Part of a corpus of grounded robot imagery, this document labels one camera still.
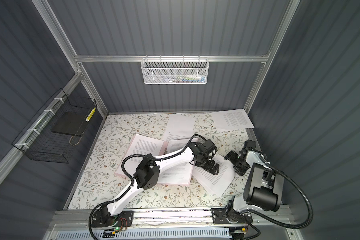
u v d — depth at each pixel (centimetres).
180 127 113
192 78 91
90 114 82
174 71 112
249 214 52
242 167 77
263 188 44
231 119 116
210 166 79
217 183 85
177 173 82
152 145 101
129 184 60
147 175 58
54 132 73
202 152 69
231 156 84
